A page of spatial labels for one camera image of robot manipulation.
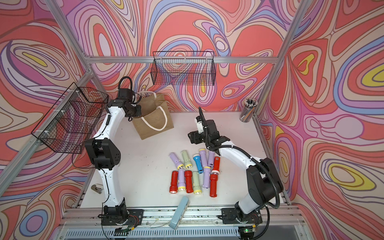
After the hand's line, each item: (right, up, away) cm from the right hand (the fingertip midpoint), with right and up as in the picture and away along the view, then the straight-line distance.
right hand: (195, 136), depth 88 cm
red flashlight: (+13, -18, +1) cm, 22 cm away
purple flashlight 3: (+10, -14, +4) cm, 17 cm away
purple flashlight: (-9, -18, +1) cm, 20 cm away
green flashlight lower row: (+1, -28, -8) cm, 29 cm away
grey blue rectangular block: (-8, -38, -14) cm, 41 cm away
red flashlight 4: (+11, -24, -4) cm, 26 cm away
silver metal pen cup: (+38, +16, +20) cm, 46 cm away
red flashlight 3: (-3, -25, -5) cm, 26 cm away
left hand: (-36, +16, +7) cm, 40 cm away
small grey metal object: (-55, -29, -6) cm, 63 cm away
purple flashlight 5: (+6, -26, -6) cm, 27 cm away
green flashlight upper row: (-5, -15, +3) cm, 16 cm away
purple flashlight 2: (+5, -12, +5) cm, 14 cm away
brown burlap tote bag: (-27, +11, +11) cm, 31 cm away
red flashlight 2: (-12, -28, -7) cm, 31 cm away
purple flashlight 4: (-7, -26, -7) cm, 28 cm away
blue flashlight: (+1, -13, +3) cm, 14 cm away
